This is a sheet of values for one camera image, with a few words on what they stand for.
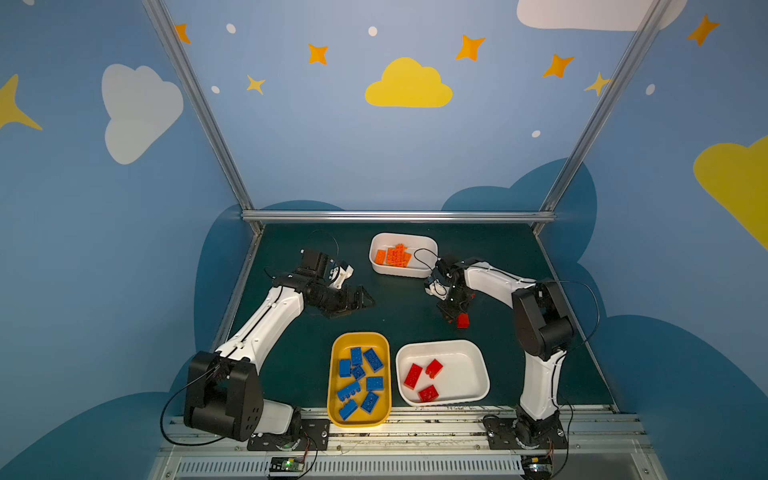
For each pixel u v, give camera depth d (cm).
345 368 83
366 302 77
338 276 73
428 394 80
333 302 72
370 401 79
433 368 84
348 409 76
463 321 90
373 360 86
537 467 72
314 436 76
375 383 80
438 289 90
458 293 81
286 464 71
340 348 86
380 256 111
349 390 79
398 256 108
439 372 84
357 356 86
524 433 65
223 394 41
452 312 86
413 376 83
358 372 83
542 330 53
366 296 75
